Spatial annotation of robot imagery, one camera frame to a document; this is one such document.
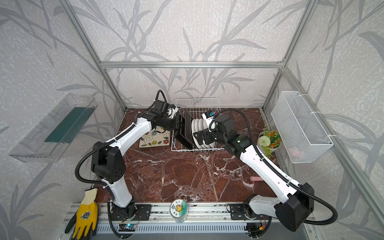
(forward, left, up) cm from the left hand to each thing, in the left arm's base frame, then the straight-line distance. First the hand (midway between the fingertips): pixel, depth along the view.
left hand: (184, 121), depth 87 cm
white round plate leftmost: (-6, -5, -2) cm, 8 cm away
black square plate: (-8, +2, -2) cm, 9 cm away
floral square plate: (0, +21, -18) cm, 28 cm away
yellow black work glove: (-47, +45, -16) cm, 67 cm away
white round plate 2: (-1, -10, -2) cm, 10 cm away
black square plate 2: (-5, -2, -1) cm, 6 cm away
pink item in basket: (-20, -55, +2) cm, 59 cm away
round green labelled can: (-44, 0, -11) cm, 45 cm away
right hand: (-9, -10, +8) cm, 16 cm away
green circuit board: (-50, +26, -21) cm, 60 cm away
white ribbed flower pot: (-11, -47, -3) cm, 49 cm away
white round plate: (-2, -12, -2) cm, 13 cm away
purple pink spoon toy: (-28, -41, -17) cm, 52 cm away
